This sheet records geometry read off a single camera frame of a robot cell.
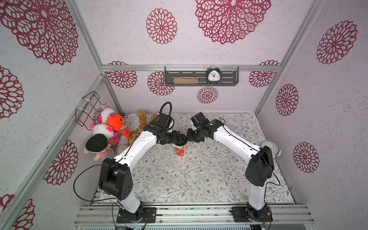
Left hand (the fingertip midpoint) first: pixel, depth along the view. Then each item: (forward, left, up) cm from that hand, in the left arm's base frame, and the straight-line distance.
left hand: (175, 141), depth 85 cm
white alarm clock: (+2, -64, -12) cm, 66 cm away
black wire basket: (+12, +47, +17) cm, 51 cm away
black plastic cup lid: (-1, -5, +2) cm, 5 cm away
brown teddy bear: (+24, +26, -5) cm, 36 cm away
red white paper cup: (-3, -3, -5) cm, 7 cm away
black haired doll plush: (-6, +41, +7) cm, 42 cm away
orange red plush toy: (+11, +37, +6) cm, 39 cm away
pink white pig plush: (+5, +44, +6) cm, 45 cm away
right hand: (+2, -6, +2) cm, 6 cm away
